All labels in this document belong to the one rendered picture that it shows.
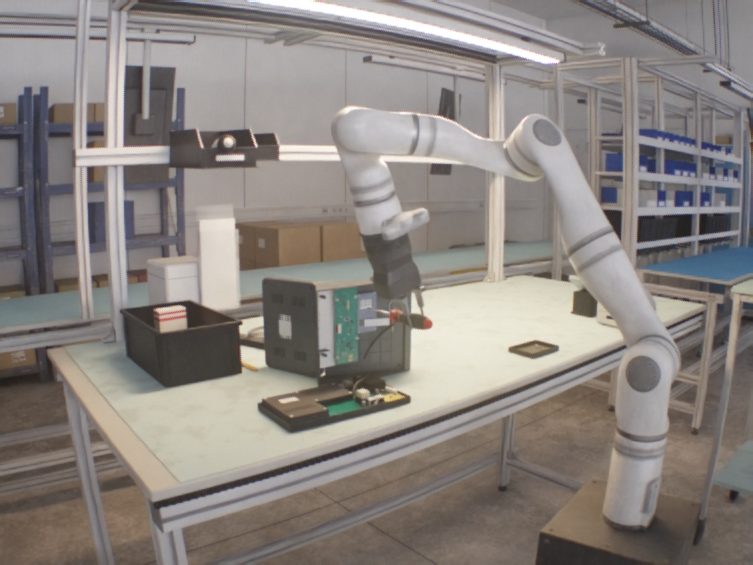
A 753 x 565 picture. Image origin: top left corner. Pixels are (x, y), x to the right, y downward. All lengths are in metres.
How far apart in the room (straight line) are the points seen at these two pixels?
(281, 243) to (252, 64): 1.90
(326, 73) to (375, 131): 5.32
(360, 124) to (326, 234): 4.04
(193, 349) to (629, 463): 0.89
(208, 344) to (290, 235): 3.48
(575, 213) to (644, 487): 0.47
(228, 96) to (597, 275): 4.93
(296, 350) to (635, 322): 0.72
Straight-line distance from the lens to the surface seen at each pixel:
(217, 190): 5.58
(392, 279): 1.01
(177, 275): 1.61
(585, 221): 1.00
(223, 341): 1.35
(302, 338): 1.33
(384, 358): 1.37
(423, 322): 1.04
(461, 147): 1.01
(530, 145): 1.03
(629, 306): 1.03
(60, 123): 4.66
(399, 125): 0.97
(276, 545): 2.22
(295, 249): 4.80
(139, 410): 1.21
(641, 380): 0.99
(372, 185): 0.97
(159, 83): 3.01
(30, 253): 4.62
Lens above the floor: 1.42
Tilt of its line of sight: 10 degrees down
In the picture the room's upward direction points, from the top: straight up
